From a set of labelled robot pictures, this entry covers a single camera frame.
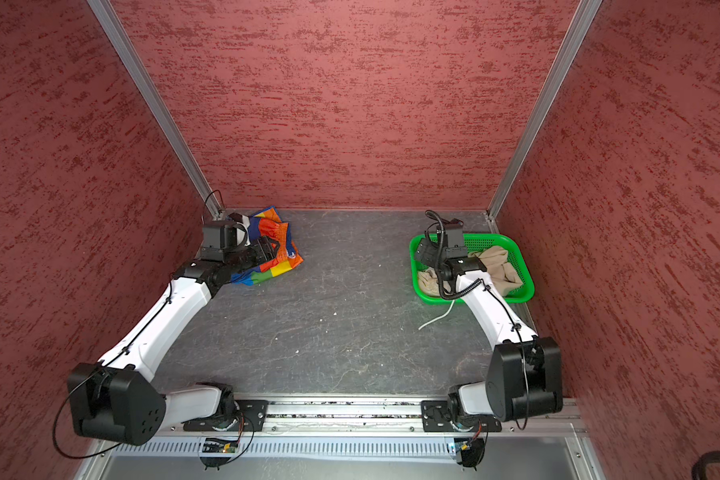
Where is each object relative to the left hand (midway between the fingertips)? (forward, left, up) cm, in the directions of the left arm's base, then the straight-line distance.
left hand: (272, 252), depth 83 cm
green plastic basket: (-15, -42, +14) cm, 47 cm away
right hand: (+2, -46, -4) cm, 46 cm away
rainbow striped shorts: (+24, +11, -14) cm, 30 cm away
